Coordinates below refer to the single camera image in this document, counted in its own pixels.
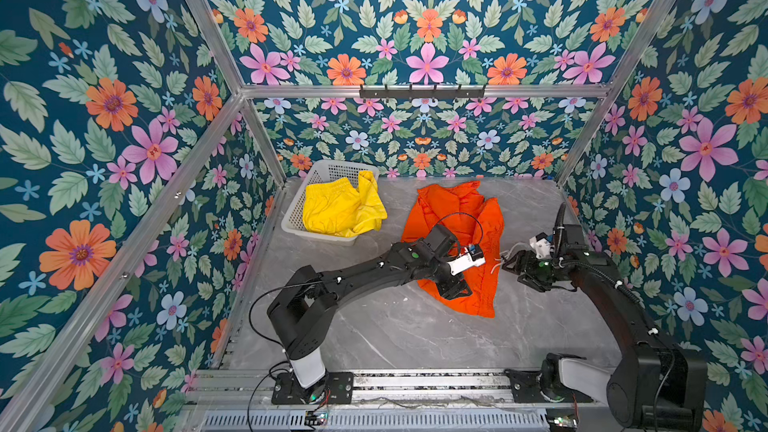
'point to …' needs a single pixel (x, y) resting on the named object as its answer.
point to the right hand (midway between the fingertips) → (510, 268)
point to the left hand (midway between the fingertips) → (472, 280)
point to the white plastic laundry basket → (324, 171)
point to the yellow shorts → (336, 206)
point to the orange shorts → (478, 220)
